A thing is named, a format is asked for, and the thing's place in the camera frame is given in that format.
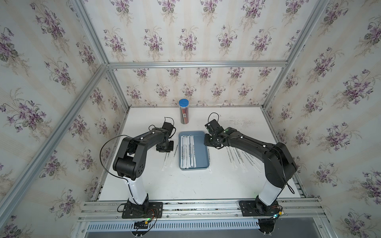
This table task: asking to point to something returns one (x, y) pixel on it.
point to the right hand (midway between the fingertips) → (207, 142)
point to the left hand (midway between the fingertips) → (169, 151)
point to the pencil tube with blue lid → (184, 104)
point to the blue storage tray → (201, 151)
